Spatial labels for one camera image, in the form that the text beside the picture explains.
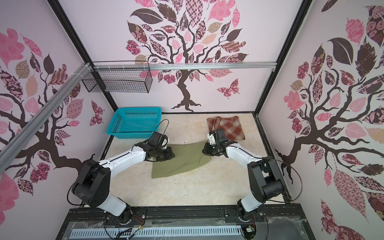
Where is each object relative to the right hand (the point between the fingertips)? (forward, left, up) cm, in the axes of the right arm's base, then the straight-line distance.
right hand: (203, 148), depth 90 cm
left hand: (-5, +18, -1) cm, 19 cm away
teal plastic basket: (+28, +52, -7) cm, 60 cm away
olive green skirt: (-4, +10, 0) cm, 11 cm away
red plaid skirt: (+23, -22, -7) cm, 33 cm away
